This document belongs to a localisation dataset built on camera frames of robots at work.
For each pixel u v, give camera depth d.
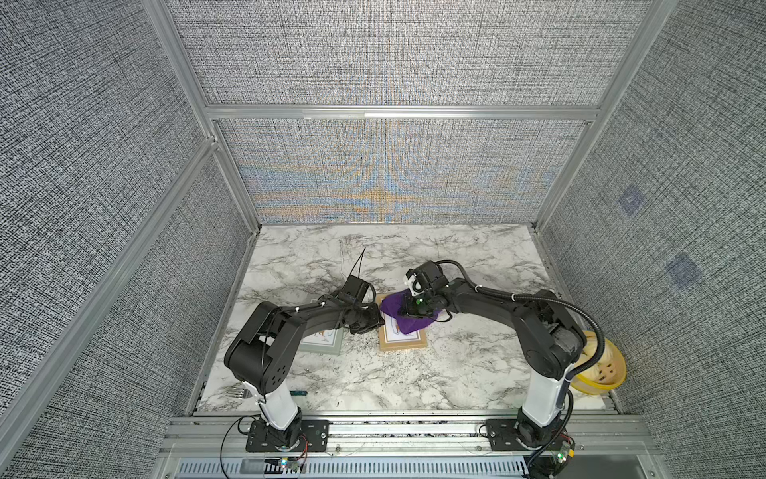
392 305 0.93
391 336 0.90
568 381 0.53
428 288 0.78
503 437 0.72
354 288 0.76
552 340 0.50
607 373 0.81
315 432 0.73
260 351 0.47
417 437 0.75
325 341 0.89
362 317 0.80
